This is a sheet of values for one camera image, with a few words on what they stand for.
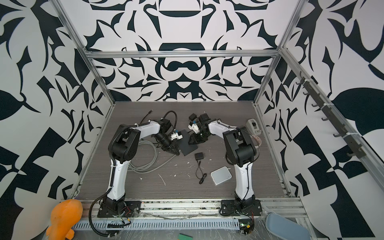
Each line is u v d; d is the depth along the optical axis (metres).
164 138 0.87
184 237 0.67
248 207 0.68
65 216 0.65
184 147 0.96
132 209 0.73
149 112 1.14
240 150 0.55
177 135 0.94
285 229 0.70
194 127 0.93
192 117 1.09
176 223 0.71
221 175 0.83
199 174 0.85
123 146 0.58
